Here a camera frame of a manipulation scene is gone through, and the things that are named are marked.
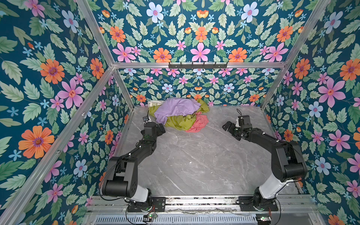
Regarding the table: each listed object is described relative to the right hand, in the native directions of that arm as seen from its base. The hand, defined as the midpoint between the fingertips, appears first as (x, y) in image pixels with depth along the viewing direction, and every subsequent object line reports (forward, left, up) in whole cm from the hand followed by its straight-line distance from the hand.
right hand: (227, 128), depth 96 cm
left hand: (0, +48, +7) cm, 48 cm away
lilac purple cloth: (+20, +39, +1) cm, 44 cm away
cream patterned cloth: (+25, +57, 0) cm, 63 cm away
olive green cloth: (+4, +30, +2) cm, 31 cm away
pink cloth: (+11, +17, -5) cm, 21 cm away
